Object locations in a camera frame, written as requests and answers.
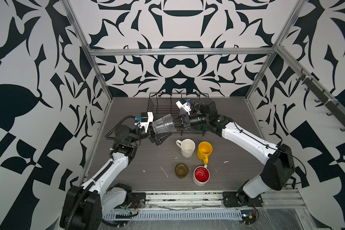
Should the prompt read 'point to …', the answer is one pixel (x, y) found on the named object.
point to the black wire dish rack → (161, 104)
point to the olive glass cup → (181, 170)
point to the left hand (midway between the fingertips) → (168, 121)
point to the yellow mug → (204, 149)
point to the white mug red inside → (201, 174)
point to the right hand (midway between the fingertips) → (169, 125)
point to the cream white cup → (187, 146)
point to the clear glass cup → (164, 124)
